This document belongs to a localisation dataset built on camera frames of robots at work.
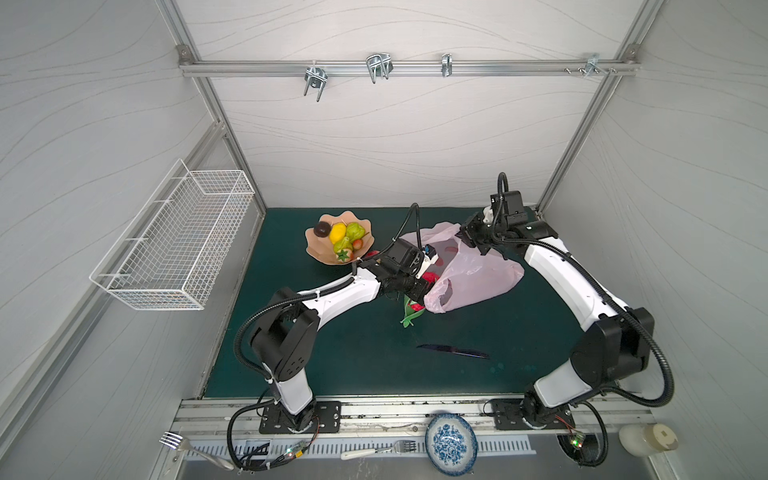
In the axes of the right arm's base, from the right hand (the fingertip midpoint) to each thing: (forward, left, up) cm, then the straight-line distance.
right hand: (458, 223), depth 82 cm
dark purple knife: (-27, -1, -26) cm, 37 cm away
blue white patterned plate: (-49, +2, -24) cm, 55 cm away
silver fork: (-53, +66, -22) cm, 88 cm away
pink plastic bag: (-13, -2, -7) cm, 14 cm away
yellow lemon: (+12, +40, -20) cm, 46 cm away
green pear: (+11, +33, -17) cm, 39 cm away
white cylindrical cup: (-46, -40, -18) cm, 64 cm away
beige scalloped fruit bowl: (+6, +45, -23) cm, 51 cm away
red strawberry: (-2, +34, -16) cm, 38 cm away
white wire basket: (-19, +69, +7) cm, 72 cm away
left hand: (-11, +7, -13) cm, 19 cm away
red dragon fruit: (-20, +12, -15) cm, 28 cm away
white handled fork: (-50, +14, -25) cm, 58 cm away
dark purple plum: (+12, +45, -19) cm, 50 cm away
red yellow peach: (+7, +32, -20) cm, 38 cm away
